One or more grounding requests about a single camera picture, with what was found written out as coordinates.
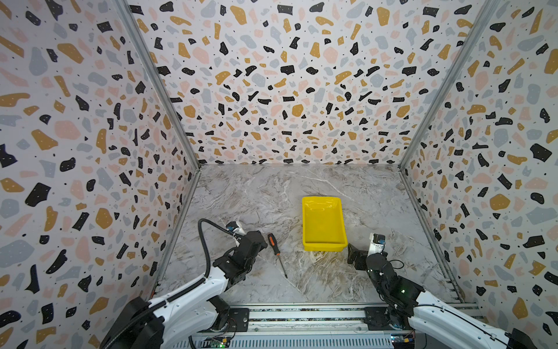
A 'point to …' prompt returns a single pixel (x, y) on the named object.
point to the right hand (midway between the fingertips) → (356, 244)
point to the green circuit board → (220, 342)
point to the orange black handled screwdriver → (276, 249)
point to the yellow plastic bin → (323, 226)
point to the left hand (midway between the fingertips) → (261, 231)
